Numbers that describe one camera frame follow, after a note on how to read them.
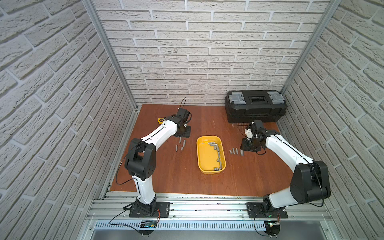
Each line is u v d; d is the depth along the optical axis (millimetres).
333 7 693
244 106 985
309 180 430
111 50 858
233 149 954
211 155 925
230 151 947
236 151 945
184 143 974
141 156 500
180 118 722
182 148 962
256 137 643
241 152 942
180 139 1001
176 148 954
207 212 743
